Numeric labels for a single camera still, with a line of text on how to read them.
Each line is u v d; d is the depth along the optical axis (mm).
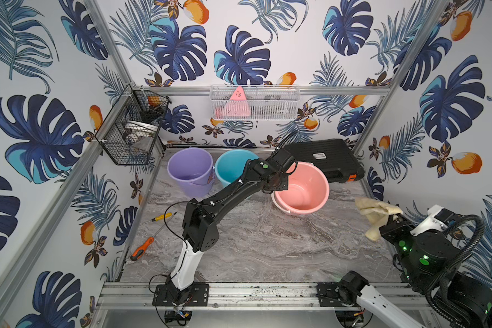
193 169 928
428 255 371
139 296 755
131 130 803
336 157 1118
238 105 902
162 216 972
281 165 631
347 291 648
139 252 828
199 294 736
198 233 566
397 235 497
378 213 587
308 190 948
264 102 1012
